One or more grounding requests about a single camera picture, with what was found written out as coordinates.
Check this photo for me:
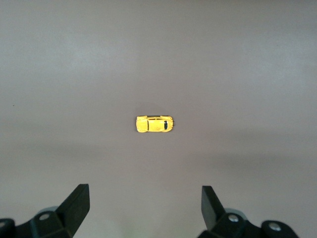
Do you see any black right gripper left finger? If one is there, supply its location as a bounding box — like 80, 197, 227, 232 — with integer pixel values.
0, 183, 90, 238

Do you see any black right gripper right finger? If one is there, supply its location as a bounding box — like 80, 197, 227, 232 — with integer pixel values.
198, 185, 300, 238

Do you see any yellow beetle toy car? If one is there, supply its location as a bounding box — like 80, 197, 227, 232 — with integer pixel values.
135, 114, 174, 134

